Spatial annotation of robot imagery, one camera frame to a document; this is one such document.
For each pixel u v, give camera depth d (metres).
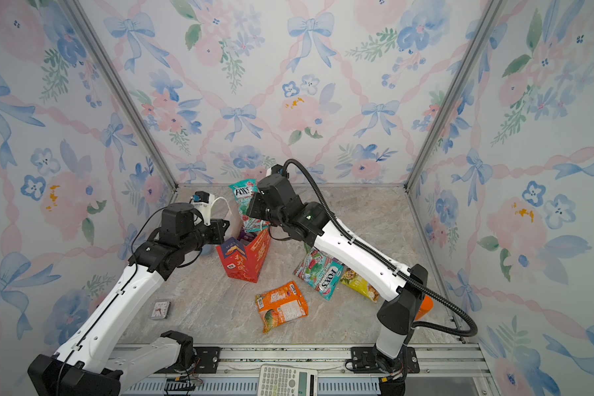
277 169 0.62
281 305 0.82
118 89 0.85
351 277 0.90
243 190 0.72
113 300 0.44
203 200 0.64
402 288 0.42
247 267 0.84
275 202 0.50
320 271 0.90
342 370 0.73
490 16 0.69
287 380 0.70
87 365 0.38
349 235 0.46
